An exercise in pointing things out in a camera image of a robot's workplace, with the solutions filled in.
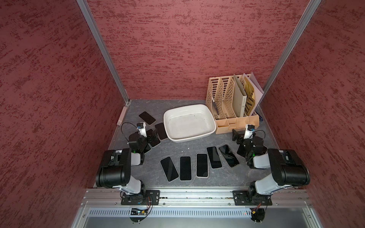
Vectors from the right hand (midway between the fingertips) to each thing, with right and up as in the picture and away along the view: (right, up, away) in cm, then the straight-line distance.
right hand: (239, 130), depth 93 cm
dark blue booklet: (-13, +16, +14) cm, 25 cm away
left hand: (-59, 0, 0) cm, 59 cm away
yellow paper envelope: (+5, +21, -6) cm, 23 cm away
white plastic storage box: (-33, +4, +17) cm, 37 cm away
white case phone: (-26, -21, -8) cm, 34 cm away
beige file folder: (-2, +21, -6) cm, 21 cm away
